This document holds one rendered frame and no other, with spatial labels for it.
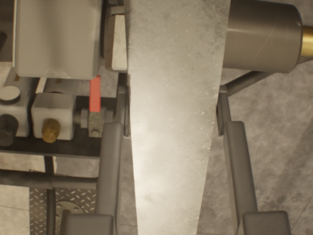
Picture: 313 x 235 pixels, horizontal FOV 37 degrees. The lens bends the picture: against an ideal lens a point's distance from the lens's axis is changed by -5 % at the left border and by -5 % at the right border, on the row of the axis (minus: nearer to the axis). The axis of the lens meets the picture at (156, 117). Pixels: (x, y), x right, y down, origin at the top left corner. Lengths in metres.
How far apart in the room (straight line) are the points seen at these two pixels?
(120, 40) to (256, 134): 1.31
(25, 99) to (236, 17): 0.61
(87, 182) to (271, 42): 0.56
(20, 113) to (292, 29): 0.64
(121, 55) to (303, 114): 1.31
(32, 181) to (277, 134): 0.94
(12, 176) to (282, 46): 0.63
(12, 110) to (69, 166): 0.77
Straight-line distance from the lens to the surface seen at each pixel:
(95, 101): 0.91
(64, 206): 1.87
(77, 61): 0.46
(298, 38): 0.49
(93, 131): 0.97
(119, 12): 0.36
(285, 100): 1.57
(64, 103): 0.98
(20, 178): 0.96
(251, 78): 1.13
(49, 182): 0.95
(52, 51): 0.46
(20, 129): 1.02
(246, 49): 0.48
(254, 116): 1.59
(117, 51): 0.35
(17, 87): 1.04
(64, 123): 0.98
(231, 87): 1.10
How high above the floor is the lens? 1.21
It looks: 51 degrees down
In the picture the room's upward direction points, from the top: 179 degrees clockwise
